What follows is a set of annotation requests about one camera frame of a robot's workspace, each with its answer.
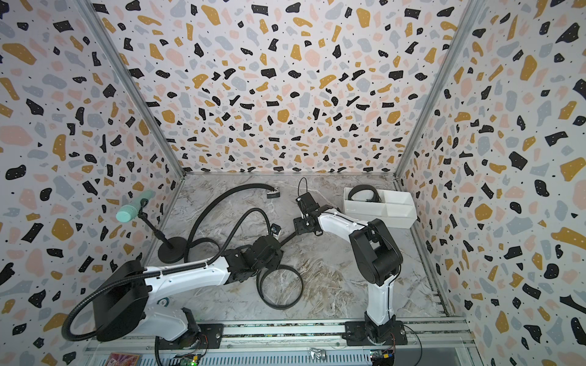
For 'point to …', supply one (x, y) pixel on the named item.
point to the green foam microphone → (129, 211)
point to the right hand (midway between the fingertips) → (307, 225)
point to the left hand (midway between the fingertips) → (282, 248)
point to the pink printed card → (121, 359)
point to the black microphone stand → (172, 249)
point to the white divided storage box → (397, 209)
